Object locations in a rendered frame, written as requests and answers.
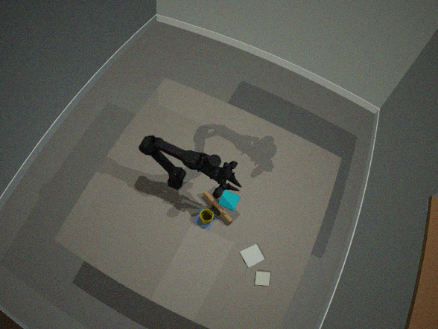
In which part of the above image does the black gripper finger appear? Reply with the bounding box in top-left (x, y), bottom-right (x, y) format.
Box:
top-left (224, 183), bottom-right (239, 191)
top-left (228, 172), bottom-right (242, 188)

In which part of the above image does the olive yellow cup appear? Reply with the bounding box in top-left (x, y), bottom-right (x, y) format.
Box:
top-left (200, 208), bottom-right (214, 224)

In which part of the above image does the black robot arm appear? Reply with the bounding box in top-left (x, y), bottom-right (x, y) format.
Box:
top-left (139, 135), bottom-right (232, 190)

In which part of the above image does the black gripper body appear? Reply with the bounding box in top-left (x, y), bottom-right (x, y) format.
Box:
top-left (209, 161), bottom-right (238, 199)

